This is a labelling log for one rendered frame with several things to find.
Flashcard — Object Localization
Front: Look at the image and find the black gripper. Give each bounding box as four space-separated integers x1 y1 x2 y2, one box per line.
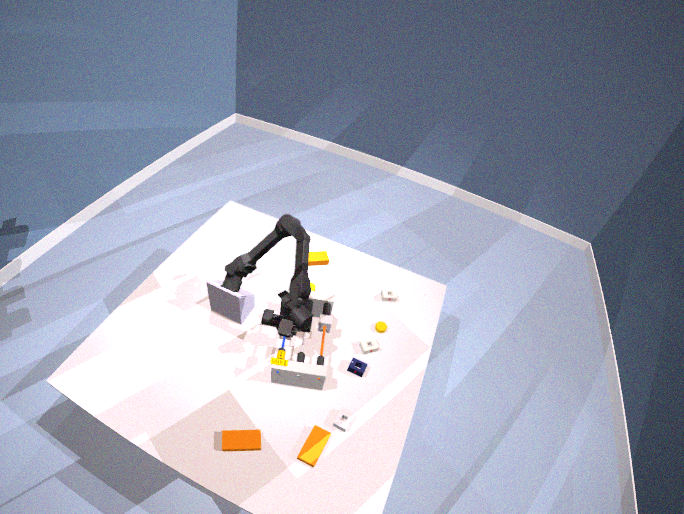
261 309 311 333

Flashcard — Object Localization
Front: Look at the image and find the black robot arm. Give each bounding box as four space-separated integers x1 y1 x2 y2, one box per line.
220 214 314 337

